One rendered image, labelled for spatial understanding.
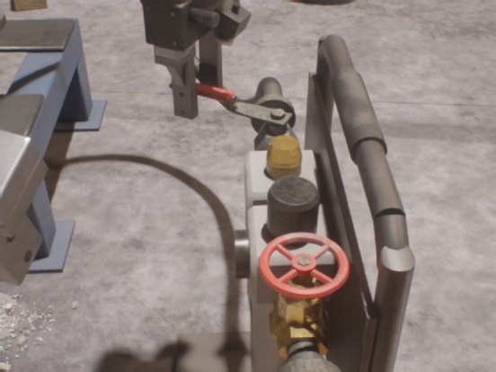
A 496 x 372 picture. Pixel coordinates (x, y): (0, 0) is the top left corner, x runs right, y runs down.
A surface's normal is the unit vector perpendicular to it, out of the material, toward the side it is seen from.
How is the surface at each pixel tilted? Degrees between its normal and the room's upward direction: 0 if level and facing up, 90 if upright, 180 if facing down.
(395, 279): 87
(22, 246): 96
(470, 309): 0
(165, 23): 90
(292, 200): 0
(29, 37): 0
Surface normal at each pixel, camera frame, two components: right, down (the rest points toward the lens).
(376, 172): -0.26, -0.75
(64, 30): 0.00, -0.79
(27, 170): 0.96, 0.26
